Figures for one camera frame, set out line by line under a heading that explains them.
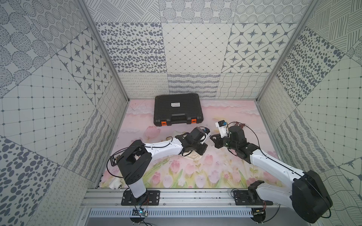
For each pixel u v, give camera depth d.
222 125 0.73
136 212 0.70
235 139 0.65
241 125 1.04
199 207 0.72
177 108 1.08
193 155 0.84
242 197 0.73
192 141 0.66
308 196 0.40
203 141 0.75
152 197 0.74
